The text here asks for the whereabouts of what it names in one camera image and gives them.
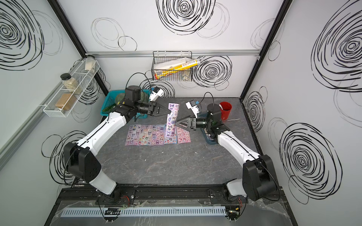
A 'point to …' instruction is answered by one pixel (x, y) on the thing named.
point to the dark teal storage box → (207, 137)
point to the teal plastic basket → (109, 99)
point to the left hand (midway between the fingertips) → (168, 114)
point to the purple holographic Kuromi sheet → (171, 118)
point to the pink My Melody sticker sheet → (183, 135)
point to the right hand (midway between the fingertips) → (178, 125)
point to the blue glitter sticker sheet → (157, 134)
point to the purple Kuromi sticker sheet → (133, 135)
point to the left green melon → (119, 98)
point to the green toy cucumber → (108, 108)
